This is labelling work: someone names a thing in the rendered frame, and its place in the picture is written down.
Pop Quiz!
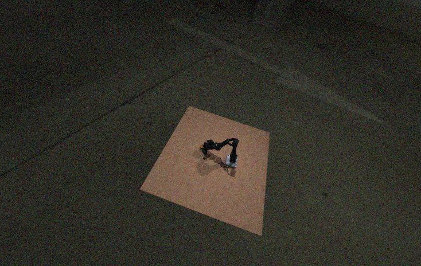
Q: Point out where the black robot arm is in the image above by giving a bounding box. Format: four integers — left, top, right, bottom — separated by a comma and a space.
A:
203, 138, 239, 163

